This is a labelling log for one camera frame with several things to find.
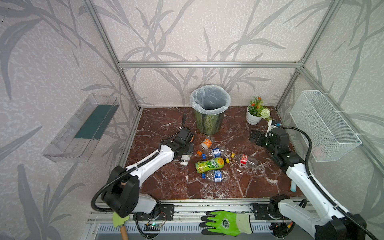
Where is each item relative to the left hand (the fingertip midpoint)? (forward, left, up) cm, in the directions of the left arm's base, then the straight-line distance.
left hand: (191, 143), depth 87 cm
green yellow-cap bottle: (-12, -7, -4) cm, 15 cm away
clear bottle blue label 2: (-16, -15, -7) cm, 23 cm away
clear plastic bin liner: (+32, -12, +5) cm, 35 cm away
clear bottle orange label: (+4, -10, -6) cm, 12 cm away
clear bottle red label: (-7, -31, -5) cm, 32 cm away
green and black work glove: (-37, -15, -8) cm, 41 cm away
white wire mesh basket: (-10, -60, +24) cm, 66 cm away
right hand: (+4, -37, +11) cm, 38 cm away
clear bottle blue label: (-2, -15, -6) cm, 17 cm away
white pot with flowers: (+26, -44, +1) cm, 51 cm away
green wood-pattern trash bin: (+13, -11, +1) cm, 18 cm away
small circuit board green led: (-39, +17, -12) cm, 45 cm away
